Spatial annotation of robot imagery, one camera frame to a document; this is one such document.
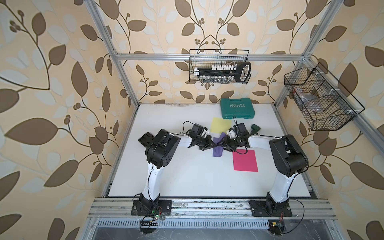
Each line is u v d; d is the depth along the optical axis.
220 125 1.11
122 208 0.75
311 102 0.70
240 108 1.12
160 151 0.56
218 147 0.94
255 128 1.04
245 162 0.89
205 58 0.91
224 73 0.85
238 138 0.80
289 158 0.51
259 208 0.74
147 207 0.66
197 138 0.86
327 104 0.72
